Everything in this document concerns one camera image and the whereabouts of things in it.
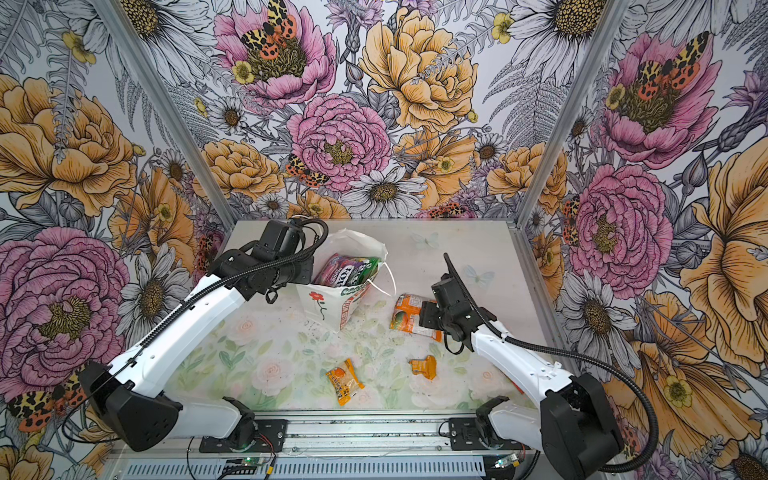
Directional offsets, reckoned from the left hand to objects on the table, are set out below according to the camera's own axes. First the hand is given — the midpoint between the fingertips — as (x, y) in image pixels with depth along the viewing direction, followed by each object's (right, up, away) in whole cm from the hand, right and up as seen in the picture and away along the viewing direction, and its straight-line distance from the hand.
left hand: (301, 274), depth 77 cm
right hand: (+34, -15, +9) cm, 38 cm away
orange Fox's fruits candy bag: (+27, -14, +15) cm, 34 cm away
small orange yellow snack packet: (+10, -29, +5) cm, 31 cm away
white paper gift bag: (+7, -9, +3) cm, 12 cm away
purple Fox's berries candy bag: (+9, 0, +5) cm, 10 cm away
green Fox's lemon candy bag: (+16, 0, +6) cm, 17 cm away
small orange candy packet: (+32, -26, +7) cm, 42 cm away
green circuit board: (+50, -44, -5) cm, 66 cm away
